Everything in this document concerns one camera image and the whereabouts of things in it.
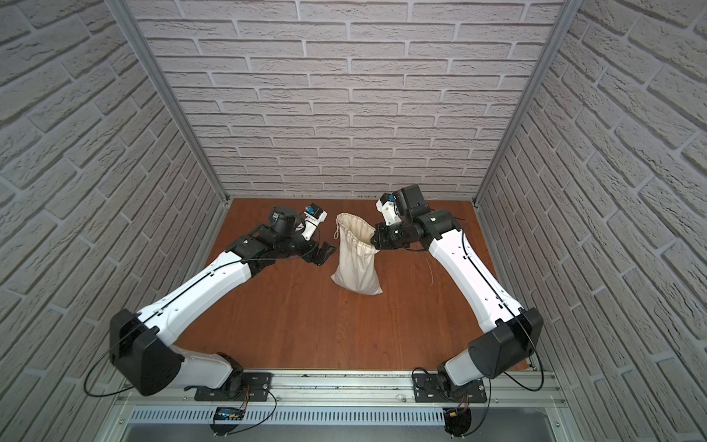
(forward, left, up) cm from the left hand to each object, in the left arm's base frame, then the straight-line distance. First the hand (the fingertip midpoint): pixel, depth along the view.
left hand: (322, 232), depth 79 cm
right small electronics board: (-44, -37, -23) cm, 62 cm away
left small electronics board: (-41, +24, -27) cm, 55 cm away
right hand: (-5, -12, +3) cm, 14 cm away
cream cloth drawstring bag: (-9, -10, -4) cm, 15 cm away
